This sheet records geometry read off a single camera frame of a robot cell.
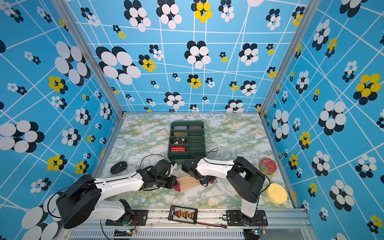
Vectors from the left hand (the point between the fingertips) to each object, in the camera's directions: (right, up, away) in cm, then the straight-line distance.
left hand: (178, 183), depth 84 cm
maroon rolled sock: (+9, +32, +21) cm, 39 cm away
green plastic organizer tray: (+4, +22, +12) cm, 25 cm away
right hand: (+19, +3, +2) cm, 20 cm away
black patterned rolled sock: (-1, +23, +12) cm, 26 cm away
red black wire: (+21, -16, -12) cm, 29 cm away
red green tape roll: (+53, +9, +4) cm, 54 cm away
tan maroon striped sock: (+5, +1, +1) cm, 5 cm away
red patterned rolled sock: (-1, +18, +9) cm, 21 cm away
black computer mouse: (-37, +8, +5) cm, 38 cm away
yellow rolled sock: (0, +27, +15) cm, 31 cm away
